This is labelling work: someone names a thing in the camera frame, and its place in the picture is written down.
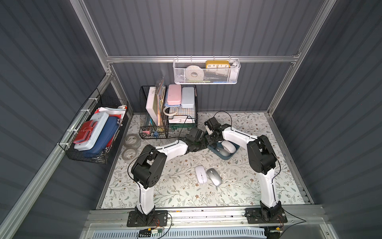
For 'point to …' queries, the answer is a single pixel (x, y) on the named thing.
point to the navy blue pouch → (111, 126)
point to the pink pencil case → (174, 95)
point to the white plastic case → (102, 119)
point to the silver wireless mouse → (214, 177)
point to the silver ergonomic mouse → (222, 151)
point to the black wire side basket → (112, 106)
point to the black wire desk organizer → (167, 112)
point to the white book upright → (151, 106)
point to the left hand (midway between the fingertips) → (208, 145)
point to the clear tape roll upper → (133, 141)
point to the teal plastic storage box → (214, 146)
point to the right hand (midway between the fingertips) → (214, 141)
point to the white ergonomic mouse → (229, 146)
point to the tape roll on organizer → (170, 114)
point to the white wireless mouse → (201, 174)
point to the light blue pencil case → (187, 97)
